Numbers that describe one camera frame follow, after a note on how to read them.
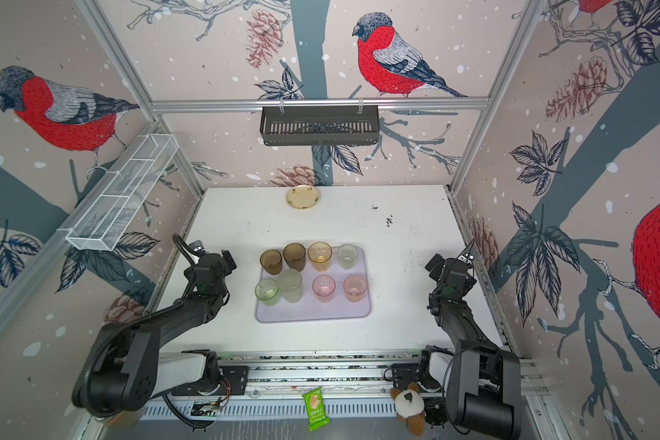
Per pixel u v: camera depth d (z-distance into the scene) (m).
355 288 0.90
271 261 0.95
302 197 1.19
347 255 0.97
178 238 0.69
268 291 0.89
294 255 0.91
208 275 0.68
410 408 0.67
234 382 0.73
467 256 0.73
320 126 1.06
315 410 0.68
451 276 0.66
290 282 0.91
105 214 0.74
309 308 0.87
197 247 0.77
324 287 0.88
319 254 0.95
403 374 0.73
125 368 0.42
